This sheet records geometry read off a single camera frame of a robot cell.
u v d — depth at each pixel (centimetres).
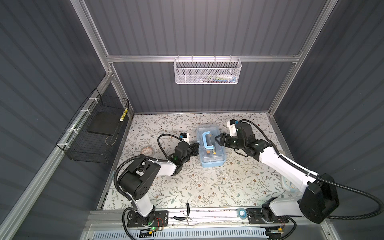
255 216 73
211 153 88
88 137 72
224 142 71
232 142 69
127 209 66
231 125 74
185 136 83
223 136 72
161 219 72
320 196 41
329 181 42
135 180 47
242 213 75
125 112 84
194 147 81
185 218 74
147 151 99
